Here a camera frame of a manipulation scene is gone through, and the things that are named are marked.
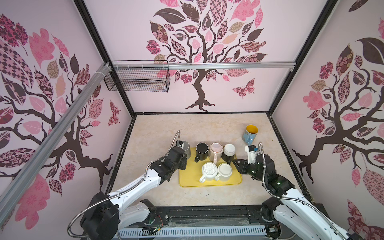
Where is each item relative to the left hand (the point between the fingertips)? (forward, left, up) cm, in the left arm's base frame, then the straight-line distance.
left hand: (182, 159), depth 84 cm
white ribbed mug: (-6, -15, -1) cm, 17 cm away
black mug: (+5, -11, 0) cm, 13 cm away
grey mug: (+3, -2, +7) cm, 8 cm away
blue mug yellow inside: (+17, -43, 0) cm, 47 cm away
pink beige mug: (+5, -20, +2) cm, 20 cm away
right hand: (-3, -28, +5) cm, 29 cm away
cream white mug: (-7, -24, -2) cm, 25 cm away
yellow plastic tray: (-7, -5, -9) cm, 12 cm away
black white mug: (+4, -28, -1) cm, 28 cm away
